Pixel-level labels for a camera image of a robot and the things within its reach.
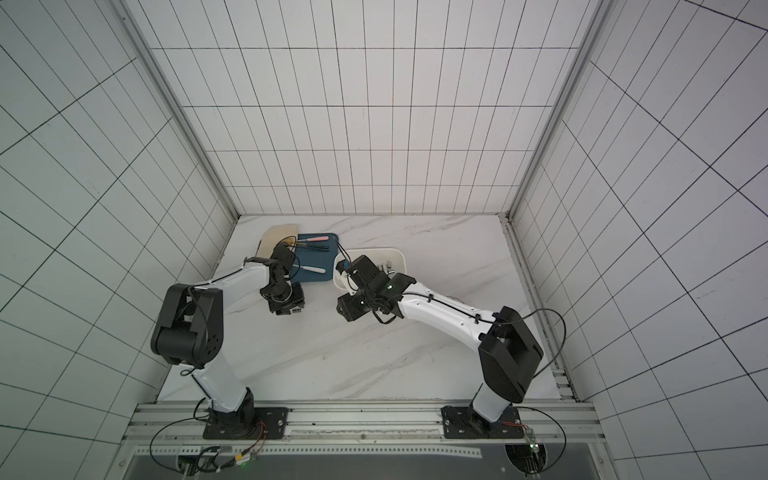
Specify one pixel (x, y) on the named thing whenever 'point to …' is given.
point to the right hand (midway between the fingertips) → (334, 311)
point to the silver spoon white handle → (311, 269)
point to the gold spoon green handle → (314, 247)
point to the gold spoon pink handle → (313, 239)
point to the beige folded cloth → (273, 235)
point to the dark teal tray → (314, 257)
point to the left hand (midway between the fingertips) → (296, 310)
